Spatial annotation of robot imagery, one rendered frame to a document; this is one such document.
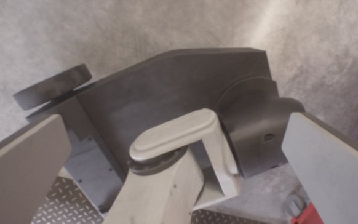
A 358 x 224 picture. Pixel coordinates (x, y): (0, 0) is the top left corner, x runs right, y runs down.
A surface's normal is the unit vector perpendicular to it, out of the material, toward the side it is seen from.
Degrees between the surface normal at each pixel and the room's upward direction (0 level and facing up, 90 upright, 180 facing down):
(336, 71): 0
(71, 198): 23
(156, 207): 90
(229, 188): 0
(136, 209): 90
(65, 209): 0
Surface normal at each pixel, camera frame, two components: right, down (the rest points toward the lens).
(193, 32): 0.07, 0.38
